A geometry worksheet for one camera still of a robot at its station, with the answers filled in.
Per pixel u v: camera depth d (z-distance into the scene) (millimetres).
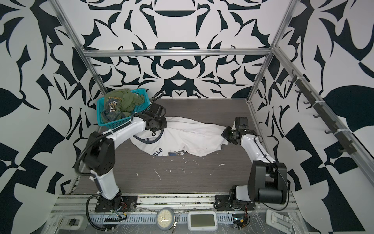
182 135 960
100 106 1040
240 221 708
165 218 673
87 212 687
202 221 672
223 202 744
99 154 482
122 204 727
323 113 552
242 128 686
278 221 686
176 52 909
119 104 1075
